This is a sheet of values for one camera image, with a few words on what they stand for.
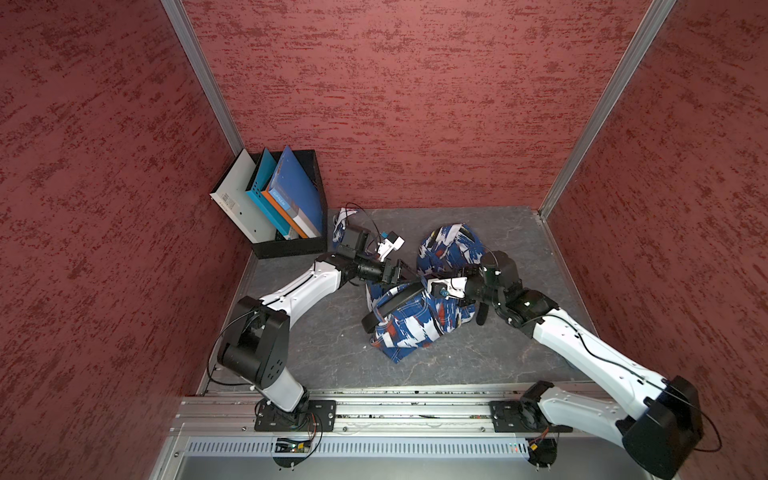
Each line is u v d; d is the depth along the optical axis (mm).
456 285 666
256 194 871
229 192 880
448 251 1043
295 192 1049
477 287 654
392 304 745
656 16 712
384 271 715
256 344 448
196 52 774
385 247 775
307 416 723
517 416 737
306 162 1020
